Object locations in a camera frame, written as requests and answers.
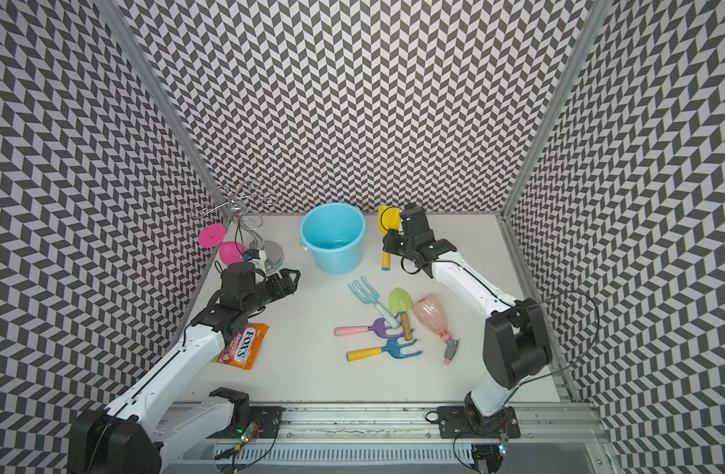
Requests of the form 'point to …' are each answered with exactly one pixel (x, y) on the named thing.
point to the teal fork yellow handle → (393, 349)
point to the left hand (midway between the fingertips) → (290, 279)
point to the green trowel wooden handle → (400, 301)
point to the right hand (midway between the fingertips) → (385, 243)
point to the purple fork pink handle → (379, 328)
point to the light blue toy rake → (371, 297)
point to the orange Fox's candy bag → (243, 352)
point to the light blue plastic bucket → (335, 233)
